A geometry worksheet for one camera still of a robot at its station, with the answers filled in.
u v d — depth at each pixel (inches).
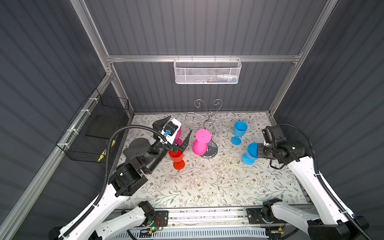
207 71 48.5
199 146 29.4
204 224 28.5
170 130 16.3
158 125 19.5
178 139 39.4
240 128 37.7
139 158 15.1
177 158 31.0
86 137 27.9
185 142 19.5
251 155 30.2
